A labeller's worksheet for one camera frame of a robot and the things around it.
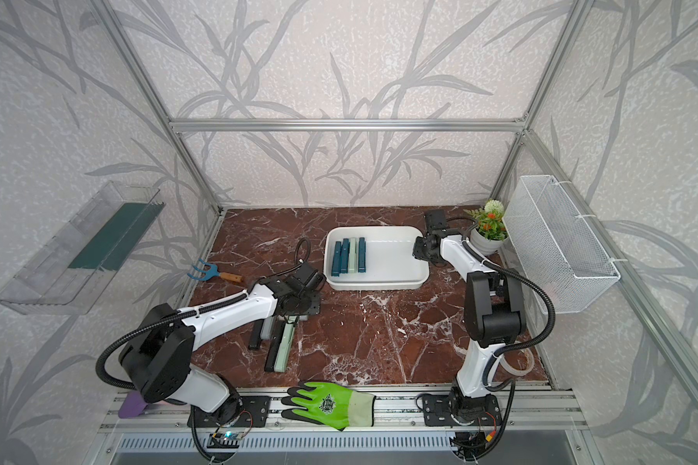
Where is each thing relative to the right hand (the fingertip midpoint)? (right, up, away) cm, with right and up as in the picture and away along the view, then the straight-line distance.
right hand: (421, 250), depth 98 cm
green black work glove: (-28, -39, -24) cm, 54 cm away
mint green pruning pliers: (-24, -2, +4) cm, 24 cm away
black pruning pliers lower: (-45, -24, -12) cm, 53 cm away
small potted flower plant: (+23, +6, -3) cm, 23 cm away
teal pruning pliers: (-29, -4, +3) cm, 30 cm away
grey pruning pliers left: (-48, -22, -13) cm, 55 cm away
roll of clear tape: (+23, -33, -19) cm, 44 cm away
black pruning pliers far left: (-52, -24, -13) cm, 59 cm away
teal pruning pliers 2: (-26, -2, +5) cm, 27 cm away
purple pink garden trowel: (-80, -39, -23) cm, 92 cm away
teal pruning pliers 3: (-20, -2, +5) cm, 21 cm away
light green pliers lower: (-42, -27, -15) cm, 52 cm away
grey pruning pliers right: (-33, -14, -18) cm, 40 cm away
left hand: (-34, -17, -10) cm, 39 cm away
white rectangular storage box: (-10, -4, +5) cm, 12 cm away
